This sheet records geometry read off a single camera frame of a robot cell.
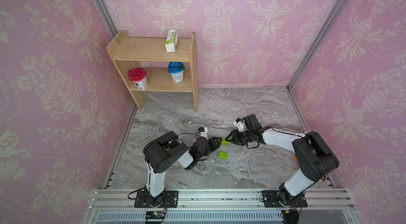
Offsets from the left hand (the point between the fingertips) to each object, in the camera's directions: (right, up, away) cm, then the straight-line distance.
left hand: (223, 141), depth 89 cm
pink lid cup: (-46, +37, -6) cm, 59 cm away
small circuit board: (-33, -30, -17) cm, 48 cm away
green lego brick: (0, -6, -5) cm, 8 cm away
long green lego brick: (+1, -1, 0) cm, 1 cm away
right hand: (+3, +1, 0) cm, 3 cm away
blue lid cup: (-26, +41, -2) cm, 49 cm away
